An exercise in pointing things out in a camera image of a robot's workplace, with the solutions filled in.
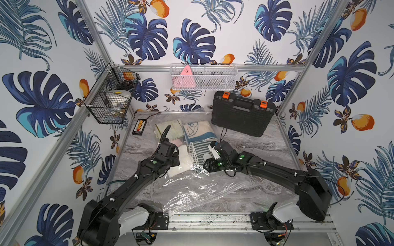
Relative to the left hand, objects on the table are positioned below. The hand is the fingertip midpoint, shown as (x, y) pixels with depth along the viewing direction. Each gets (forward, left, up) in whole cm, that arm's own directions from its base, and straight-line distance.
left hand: (175, 155), depth 83 cm
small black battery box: (+27, +31, -11) cm, 43 cm away
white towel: (+1, -5, -8) cm, 9 cm away
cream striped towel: (+24, +5, -10) cm, 27 cm away
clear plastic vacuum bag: (-14, -11, -12) cm, 21 cm away
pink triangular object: (+38, -2, +22) cm, 44 cm away
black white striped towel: (+11, -12, -9) cm, 18 cm away
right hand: (-3, -18, -2) cm, 18 cm away
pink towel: (+15, +2, -9) cm, 18 cm away
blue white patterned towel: (+26, -12, -10) cm, 30 cm away
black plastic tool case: (+27, -39, +7) cm, 48 cm away
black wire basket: (+20, +38, +19) cm, 47 cm away
